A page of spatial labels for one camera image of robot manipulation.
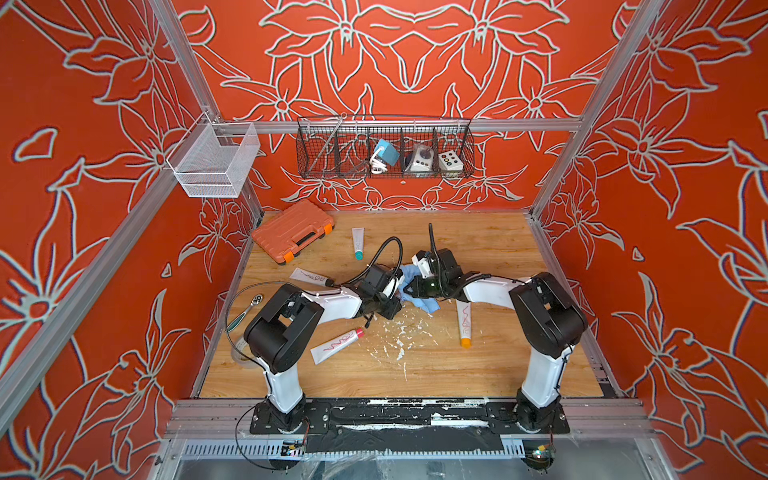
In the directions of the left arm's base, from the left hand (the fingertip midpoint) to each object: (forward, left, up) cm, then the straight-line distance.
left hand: (398, 302), depth 93 cm
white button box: (+36, -15, +28) cm, 48 cm away
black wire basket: (+42, +22, +30) cm, 56 cm away
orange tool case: (+23, +41, +5) cm, 47 cm away
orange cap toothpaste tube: (-3, -21, +1) cm, 21 cm away
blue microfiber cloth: (-2, -9, +3) cm, 10 cm away
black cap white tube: (+7, +30, +2) cm, 31 cm away
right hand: (+2, 0, +3) cm, 4 cm away
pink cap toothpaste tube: (-16, +18, 0) cm, 24 cm away
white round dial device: (+32, -5, +31) cm, 45 cm away
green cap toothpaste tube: (+26, +16, +1) cm, 30 cm away
